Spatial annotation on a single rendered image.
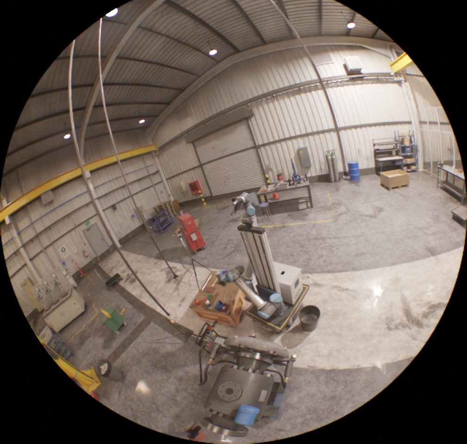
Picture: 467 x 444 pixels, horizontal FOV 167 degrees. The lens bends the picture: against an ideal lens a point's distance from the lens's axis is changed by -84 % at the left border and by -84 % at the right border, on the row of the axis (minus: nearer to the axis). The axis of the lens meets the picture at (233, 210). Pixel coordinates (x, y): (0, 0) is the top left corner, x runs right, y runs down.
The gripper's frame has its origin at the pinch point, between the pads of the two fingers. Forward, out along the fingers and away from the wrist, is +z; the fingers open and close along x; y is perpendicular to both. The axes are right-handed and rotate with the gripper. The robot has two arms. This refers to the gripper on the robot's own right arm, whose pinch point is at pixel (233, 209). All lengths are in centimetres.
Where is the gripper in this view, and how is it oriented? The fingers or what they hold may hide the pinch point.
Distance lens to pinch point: 160.3
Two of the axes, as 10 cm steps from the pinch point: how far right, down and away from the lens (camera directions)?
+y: 8.9, 3.7, -2.4
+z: -4.1, 4.8, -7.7
